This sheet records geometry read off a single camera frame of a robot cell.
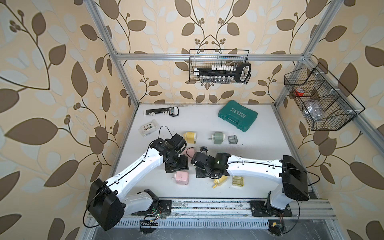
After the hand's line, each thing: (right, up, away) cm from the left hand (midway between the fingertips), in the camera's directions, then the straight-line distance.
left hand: (183, 167), depth 75 cm
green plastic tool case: (+37, +28, +33) cm, 57 cm away
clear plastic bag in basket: (+65, +30, -3) cm, 72 cm away
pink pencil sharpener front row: (-1, -6, +2) cm, 6 cm away
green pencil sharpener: (+20, +13, +18) cm, 30 cm away
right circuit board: (+46, -27, -4) cm, 53 cm away
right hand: (+7, -3, +3) cm, 9 cm away
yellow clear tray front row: (+30, -10, +8) cm, 33 cm away
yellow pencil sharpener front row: (+19, -8, +1) cm, 21 cm away
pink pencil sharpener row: (+4, +10, -11) cm, 15 cm away
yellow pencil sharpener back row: (+3, +13, +19) cm, 23 cm away
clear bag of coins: (-26, +19, +27) cm, 42 cm away
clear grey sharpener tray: (+31, +11, +26) cm, 42 cm away
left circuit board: (-16, -26, -6) cm, 31 cm away
